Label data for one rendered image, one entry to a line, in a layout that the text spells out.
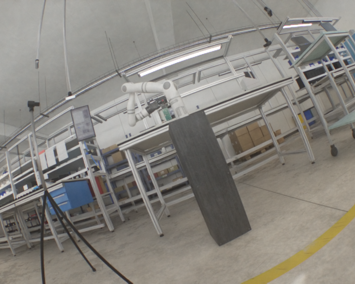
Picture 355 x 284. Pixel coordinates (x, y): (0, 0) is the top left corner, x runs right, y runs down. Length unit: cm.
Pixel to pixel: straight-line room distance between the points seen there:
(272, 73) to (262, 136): 320
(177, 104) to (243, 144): 406
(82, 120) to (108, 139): 384
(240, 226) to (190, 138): 66
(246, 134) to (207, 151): 417
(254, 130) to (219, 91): 207
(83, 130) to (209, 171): 208
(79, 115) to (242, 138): 414
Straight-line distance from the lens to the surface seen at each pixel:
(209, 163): 107
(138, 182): 172
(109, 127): 660
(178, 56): 240
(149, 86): 138
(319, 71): 405
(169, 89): 126
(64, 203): 241
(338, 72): 333
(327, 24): 455
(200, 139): 108
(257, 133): 532
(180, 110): 119
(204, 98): 631
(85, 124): 275
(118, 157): 580
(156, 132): 161
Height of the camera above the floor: 57
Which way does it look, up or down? 8 degrees up
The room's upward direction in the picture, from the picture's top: 22 degrees counter-clockwise
